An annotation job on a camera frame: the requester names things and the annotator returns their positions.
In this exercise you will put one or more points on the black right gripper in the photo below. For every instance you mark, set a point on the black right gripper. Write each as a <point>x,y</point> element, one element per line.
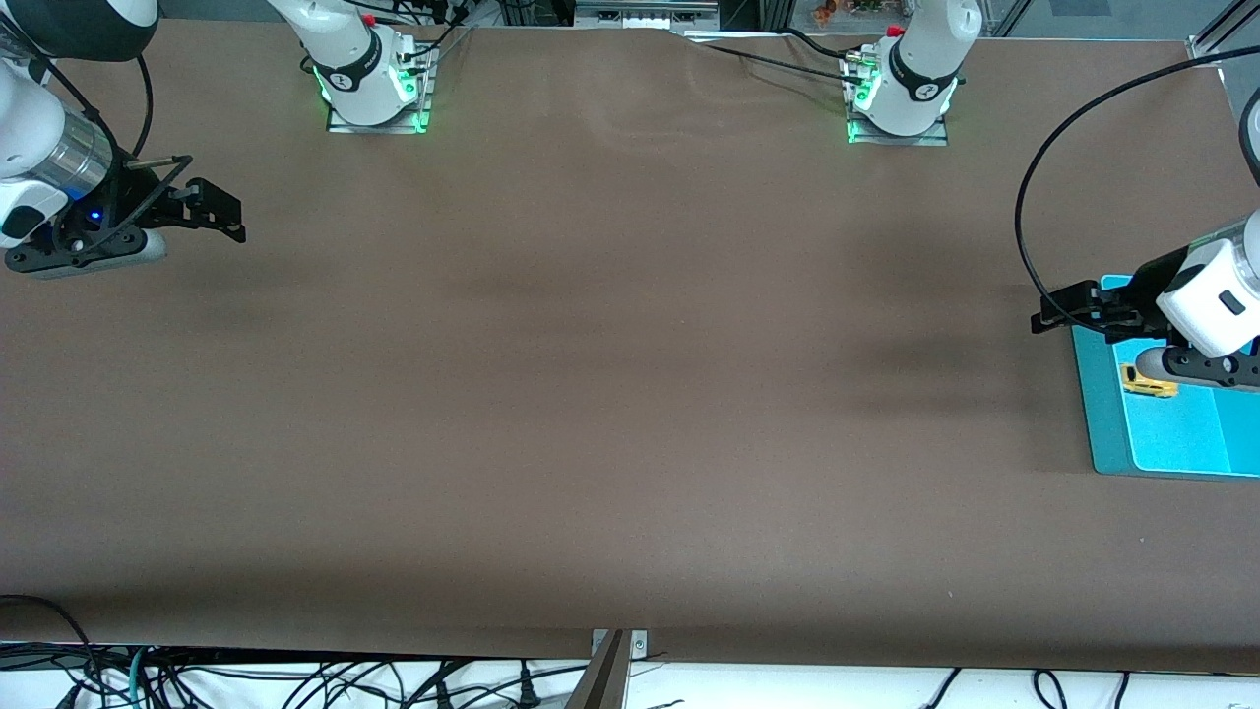
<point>130,193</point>

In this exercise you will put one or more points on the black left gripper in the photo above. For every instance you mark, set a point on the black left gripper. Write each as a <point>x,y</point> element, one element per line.
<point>1142,279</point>

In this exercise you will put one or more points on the yellow beetle toy car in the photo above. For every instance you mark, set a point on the yellow beetle toy car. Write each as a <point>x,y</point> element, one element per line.
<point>1147,384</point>

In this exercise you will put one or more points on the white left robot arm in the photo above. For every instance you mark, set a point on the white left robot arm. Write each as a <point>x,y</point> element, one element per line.
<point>920,79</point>

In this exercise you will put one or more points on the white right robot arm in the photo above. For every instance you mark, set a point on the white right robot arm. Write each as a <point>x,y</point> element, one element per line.
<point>359,69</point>

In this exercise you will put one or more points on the teal plastic bin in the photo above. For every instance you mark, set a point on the teal plastic bin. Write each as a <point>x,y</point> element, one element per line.
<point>1171,443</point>

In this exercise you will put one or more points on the grey power strip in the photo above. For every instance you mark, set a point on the grey power strip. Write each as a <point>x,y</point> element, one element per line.
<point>645,12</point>

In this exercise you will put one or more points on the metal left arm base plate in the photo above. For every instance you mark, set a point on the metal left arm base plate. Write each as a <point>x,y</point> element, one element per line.
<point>940,133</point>

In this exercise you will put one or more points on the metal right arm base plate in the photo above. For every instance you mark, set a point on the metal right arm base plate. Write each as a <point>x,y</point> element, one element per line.
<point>418,108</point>

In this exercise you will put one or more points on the small metal table bracket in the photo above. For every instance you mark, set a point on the small metal table bracket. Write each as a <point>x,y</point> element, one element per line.
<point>639,644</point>

